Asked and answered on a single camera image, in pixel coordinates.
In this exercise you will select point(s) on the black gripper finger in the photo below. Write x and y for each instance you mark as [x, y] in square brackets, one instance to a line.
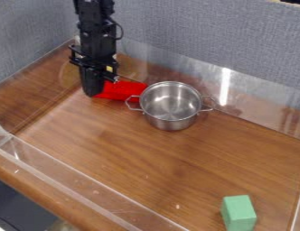
[95, 82]
[86, 80]

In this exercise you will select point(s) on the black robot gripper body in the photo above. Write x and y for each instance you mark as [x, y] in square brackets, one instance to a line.
[92, 52]

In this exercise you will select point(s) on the red rectangular block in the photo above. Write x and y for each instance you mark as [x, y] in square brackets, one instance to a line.
[121, 90]

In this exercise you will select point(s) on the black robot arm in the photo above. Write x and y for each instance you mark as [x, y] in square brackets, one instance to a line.
[94, 14]

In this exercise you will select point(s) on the small steel pot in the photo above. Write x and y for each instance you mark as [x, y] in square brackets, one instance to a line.
[170, 104]

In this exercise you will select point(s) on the clear acrylic table barrier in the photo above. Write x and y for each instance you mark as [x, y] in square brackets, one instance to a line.
[84, 157]

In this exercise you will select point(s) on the green foam block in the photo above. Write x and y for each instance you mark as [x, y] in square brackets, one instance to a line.
[238, 213]

